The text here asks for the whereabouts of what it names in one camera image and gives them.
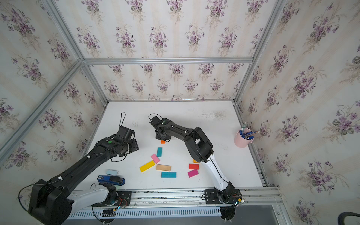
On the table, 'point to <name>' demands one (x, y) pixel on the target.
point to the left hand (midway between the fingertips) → (136, 148)
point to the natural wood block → (163, 168)
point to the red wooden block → (193, 166)
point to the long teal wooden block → (168, 174)
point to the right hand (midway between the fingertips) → (163, 137)
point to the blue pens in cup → (247, 135)
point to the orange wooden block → (162, 141)
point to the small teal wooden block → (159, 152)
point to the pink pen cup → (240, 141)
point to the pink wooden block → (155, 158)
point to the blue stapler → (111, 179)
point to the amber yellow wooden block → (195, 161)
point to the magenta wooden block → (192, 173)
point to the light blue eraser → (111, 172)
